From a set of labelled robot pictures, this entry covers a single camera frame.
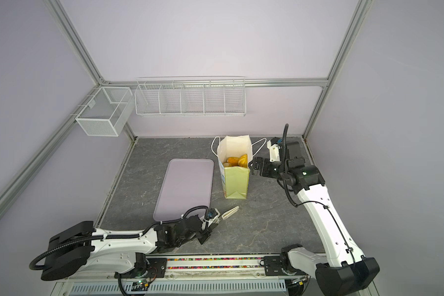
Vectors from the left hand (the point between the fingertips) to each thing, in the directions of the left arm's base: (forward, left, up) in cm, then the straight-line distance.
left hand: (214, 224), depth 79 cm
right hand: (+15, -20, +21) cm, 32 cm away
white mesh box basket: (+58, +56, +19) cm, 83 cm away
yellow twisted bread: (+27, -15, +8) cm, 32 cm away
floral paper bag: (+15, -10, +11) cm, 21 cm away
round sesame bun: (+30, -10, +5) cm, 32 cm away
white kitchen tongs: (+4, -7, +2) cm, 8 cm away
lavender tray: (+25, +15, -6) cm, 29 cm away
